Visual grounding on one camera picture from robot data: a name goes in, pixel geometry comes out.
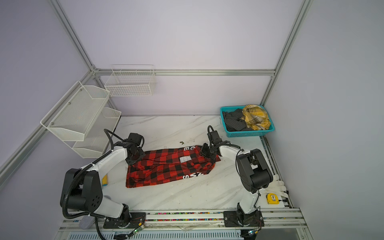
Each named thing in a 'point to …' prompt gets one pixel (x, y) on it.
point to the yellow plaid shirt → (256, 117)
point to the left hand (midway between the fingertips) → (138, 158)
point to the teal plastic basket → (232, 133)
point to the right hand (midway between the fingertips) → (199, 152)
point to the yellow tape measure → (272, 198)
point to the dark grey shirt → (234, 121)
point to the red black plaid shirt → (164, 166)
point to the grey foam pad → (86, 222)
